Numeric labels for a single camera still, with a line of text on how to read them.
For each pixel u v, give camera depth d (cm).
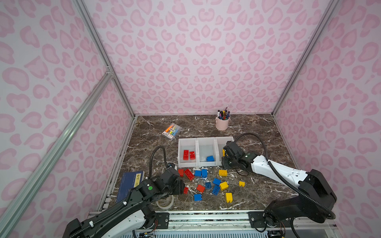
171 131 109
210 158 93
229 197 78
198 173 88
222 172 89
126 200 49
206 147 101
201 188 84
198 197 80
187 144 98
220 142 100
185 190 82
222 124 106
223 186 82
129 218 57
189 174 86
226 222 73
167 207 77
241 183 84
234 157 66
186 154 95
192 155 94
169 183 60
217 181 86
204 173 88
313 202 39
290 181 46
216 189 83
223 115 104
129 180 84
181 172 90
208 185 84
